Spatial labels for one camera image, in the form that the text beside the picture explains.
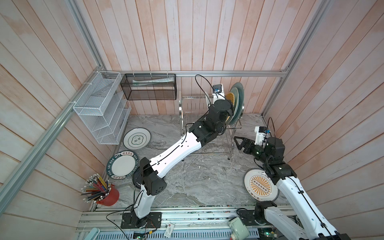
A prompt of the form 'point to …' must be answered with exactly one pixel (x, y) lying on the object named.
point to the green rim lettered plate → (122, 165)
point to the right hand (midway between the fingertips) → (239, 138)
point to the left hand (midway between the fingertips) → (226, 99)
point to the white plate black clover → (136, 138)
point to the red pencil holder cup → (112, 198)
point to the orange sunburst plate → (259, 186)
